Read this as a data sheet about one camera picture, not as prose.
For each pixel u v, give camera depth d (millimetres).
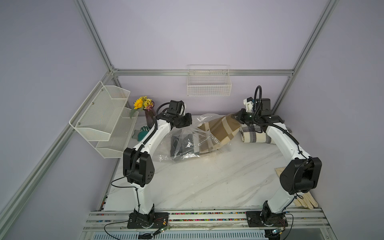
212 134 867
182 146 945
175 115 686
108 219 756
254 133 1006
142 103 938
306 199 800
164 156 884
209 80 936
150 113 944
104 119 782
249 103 771
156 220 734
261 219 731
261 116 648
